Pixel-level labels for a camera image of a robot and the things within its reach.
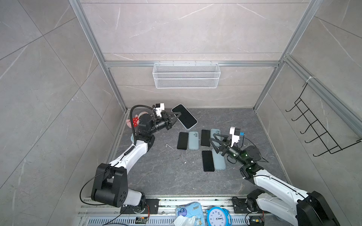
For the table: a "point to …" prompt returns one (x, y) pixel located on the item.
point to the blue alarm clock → (217, 216)
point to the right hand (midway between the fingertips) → (211, 136)
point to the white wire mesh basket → (186, 75)
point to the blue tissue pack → (189, 214)
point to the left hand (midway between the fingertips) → (182, 112)
